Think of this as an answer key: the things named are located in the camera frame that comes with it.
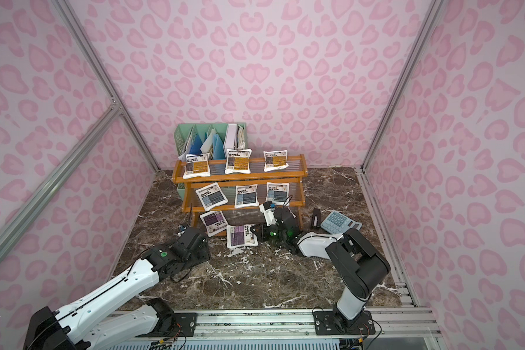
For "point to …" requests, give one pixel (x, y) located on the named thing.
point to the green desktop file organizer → (214, 138)
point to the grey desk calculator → (337, 222)
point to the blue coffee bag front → (211, 196)
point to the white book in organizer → (230, 138)
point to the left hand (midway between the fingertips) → (206, 249)
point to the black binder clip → (316, 222)
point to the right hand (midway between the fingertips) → (249, 229)
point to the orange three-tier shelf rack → (295, 174)
